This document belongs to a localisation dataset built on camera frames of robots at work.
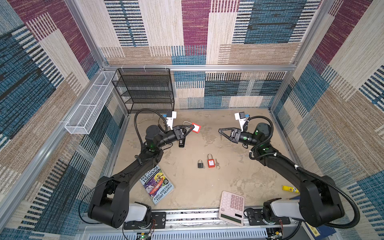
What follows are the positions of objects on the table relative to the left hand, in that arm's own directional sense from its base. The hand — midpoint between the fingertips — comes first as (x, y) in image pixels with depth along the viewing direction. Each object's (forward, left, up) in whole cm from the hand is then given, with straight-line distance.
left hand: (194, 126), depth 71 cm
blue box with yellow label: (-39, -56, -29) cm, 74 cm away
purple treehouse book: (-16, +21, -30) cm, 40 cm away
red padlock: (0, -1, -1) cm, 2 cm away
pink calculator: (-29, -18, -30) cm, 45 cm away
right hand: (-1, -12, -4) cm, 13 cm away
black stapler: (+10, +8, -29) cm, 32 cm away
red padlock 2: (-4, -10, -30) cm, 32 cm away
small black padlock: (-4, -3, -31) cm, 32 cm away
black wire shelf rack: (+45, +34, -12) cm, 58 cm away
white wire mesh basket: (+17, +67, -14) cm, 71 cm away
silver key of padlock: (-5, -14, -31) cm, 34 cm away
